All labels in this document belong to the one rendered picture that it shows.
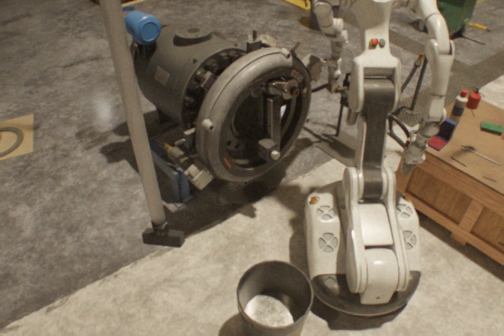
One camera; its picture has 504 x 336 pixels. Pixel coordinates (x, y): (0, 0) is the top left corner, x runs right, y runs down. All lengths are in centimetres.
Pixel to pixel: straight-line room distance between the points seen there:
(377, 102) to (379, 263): 69
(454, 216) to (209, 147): 144
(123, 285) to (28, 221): 82
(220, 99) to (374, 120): 69
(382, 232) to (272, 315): 62
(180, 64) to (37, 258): 135
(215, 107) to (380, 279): 104
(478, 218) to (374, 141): 84
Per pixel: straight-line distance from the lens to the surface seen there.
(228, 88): 177
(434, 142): 235
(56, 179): 289
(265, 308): 188
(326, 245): 190
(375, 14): 179
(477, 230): 243
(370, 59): 177
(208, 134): 181
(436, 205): 246
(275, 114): 201
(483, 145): 248
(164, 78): 222
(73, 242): 245
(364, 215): 185
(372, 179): 184
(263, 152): 206
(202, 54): 212
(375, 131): 180
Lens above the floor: 180
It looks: 40 degrees down
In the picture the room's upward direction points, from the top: straight up
